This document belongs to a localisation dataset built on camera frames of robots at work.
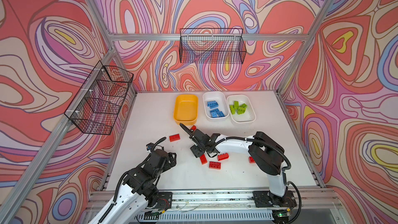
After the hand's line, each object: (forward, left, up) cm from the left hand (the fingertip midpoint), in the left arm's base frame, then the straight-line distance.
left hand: (170, 159), depth 79 cm
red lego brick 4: (+3, -29, -6) cm, 29 cm away
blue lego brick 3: (+33, -30, -5) cm, 45 cm away
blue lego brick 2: (+33, -26, -4) cm, 42 cm away
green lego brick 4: (+40, -47, -4) cm, 62 cm away
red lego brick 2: (+23, -12, -6) cm, 26 cm away
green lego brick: (+35, -38, -4) cm, 52 cm away
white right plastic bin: (+32, -50, -6) cm, 59 cm away
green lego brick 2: (+39, -41, -3) cm, 57 cm away
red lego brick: (+16, 0, -6) cm, 17 cm away
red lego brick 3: (+2, -18, -7) cm, 19 cm away
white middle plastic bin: (+48, -31, -5) cm, 58 cm away
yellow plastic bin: (+37, -6, -6) cm, 38 cm away
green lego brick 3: (+34, -43, -2) cm, 55 cm away
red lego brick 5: (-1, -24, -7) cm, 25 cm away
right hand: (+8, -15, -9) cm, 19 cm away
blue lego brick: (+40, -25, -4) cm, 47 cm away
